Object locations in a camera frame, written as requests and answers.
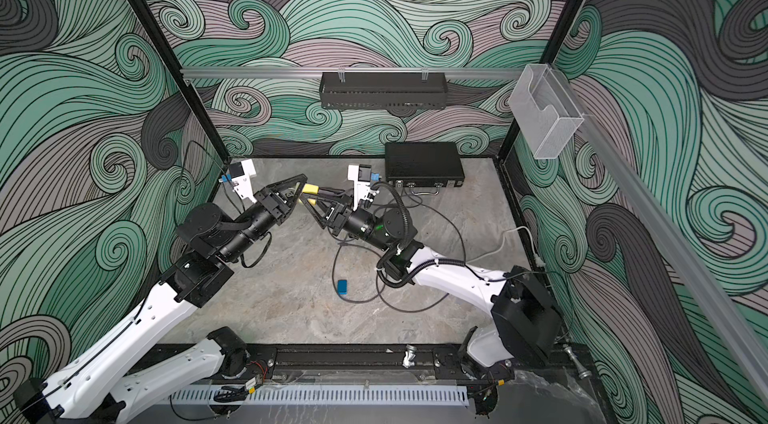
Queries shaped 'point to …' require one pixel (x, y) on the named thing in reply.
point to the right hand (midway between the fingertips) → (300, 200)
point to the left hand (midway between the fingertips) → (305, 177)
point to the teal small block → (342, 287)
